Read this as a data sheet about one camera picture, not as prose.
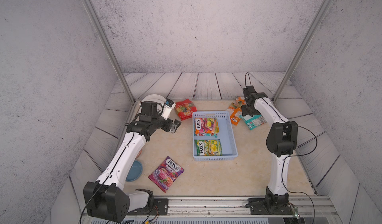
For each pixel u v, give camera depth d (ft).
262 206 2.38
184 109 3.63
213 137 3.24
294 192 2.12
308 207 2.38
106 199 1.25
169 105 2.20
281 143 1.86
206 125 3.30
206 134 3.24
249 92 2.60
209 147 3.00
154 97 3.20
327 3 2.39
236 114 3.58
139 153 1.64
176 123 2.28
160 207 2.40
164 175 2.66
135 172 2.67
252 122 3.42
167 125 2.25
